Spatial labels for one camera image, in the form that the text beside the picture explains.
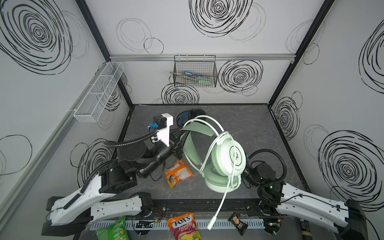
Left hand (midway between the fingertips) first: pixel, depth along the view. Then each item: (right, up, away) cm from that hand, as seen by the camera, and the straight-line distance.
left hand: (189, 129), depth 48 cm
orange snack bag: (-8, -26, +32) cm, 42 cm away
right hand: (+13, -10, +17) cm, 24 cm away
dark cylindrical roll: (+51, -46, +17) cm, 71 cm away
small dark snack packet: (+23, -47, +20) cm, 56 cm away
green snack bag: (-32, -46, +16) cm, 58 cm away
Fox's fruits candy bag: (-3, -45, +17) cm, 49 cm away
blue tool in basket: (-2, +31, +42) cm, 53 cm away
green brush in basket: (+5, +25, +39) cm, 46 cm away
